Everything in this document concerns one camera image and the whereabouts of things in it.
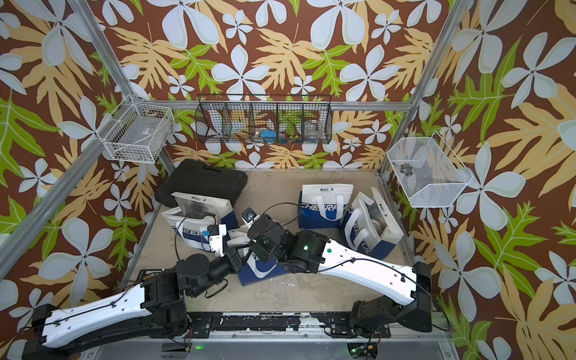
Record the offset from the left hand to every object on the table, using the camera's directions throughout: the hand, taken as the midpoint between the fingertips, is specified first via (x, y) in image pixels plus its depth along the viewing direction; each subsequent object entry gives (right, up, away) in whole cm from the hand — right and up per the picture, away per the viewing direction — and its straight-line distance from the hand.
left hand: (257, 245), depth 65 cm
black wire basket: (-1, +48, +33) cm, 58 cm away
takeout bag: (-21, +7, +7) cm, 23 cm away
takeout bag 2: (-1, -8, 0) cm, 8 cm away
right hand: (-1, +2, +3) cm, 4 cm away
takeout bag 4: (+35, +5, +6) cm, 36 cm away
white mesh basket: (+62, +24, +19) cm, 69 cm away
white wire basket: (-52, +40, +24) cm, 70 cm away
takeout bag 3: (+23, +11, +20) cm, 32 cm away
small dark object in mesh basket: (+55, +25, +19) cm, 63 cm away
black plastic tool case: (-36, +23, +41) cm, 59 cm away
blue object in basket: (+1, +40, +29) cm, 49 cm away
